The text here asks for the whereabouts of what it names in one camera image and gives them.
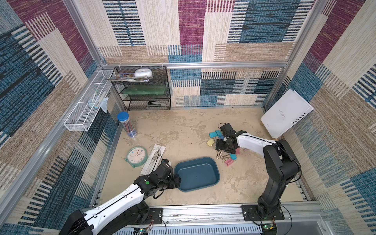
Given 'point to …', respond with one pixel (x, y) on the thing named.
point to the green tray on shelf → (144, 89)
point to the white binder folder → (291, 108)
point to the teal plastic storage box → (197, 174)
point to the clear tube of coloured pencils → (124, 119)
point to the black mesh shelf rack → (139, 102)
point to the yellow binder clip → (210, 142)
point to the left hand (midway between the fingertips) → (176, 180)
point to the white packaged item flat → (154, 155)
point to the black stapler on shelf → (155, 103)
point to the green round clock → (136, 156)
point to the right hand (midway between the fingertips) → (220, 147)
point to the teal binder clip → (233, 156)
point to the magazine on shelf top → (129, 77)
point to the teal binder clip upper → (213, 134)
